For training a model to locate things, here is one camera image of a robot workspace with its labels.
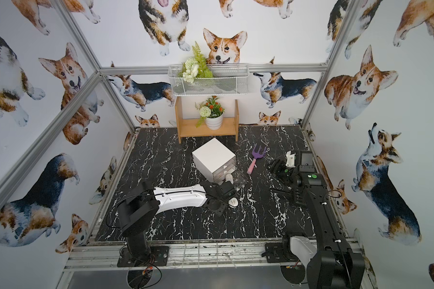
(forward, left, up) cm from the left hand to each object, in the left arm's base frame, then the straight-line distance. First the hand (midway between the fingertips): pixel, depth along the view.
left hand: (219, 202), depth 87 cm
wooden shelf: (+45, +20, +6) cm, 50 cm away
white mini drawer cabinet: (+17, +2, +12) cm, 21 cm away
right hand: (+9, -25, +19) cm, 33 cm away
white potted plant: (+44, +3, +18) cm, 48 cm away
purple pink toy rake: (+30, -22, -3) cm, 37 cm away
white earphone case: (0, -7, 0) cm, 7 cm away
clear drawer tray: (+13, -11, -2) cm, 18 cm away
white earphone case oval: (+13, -5, +1) cm, 14 cm away
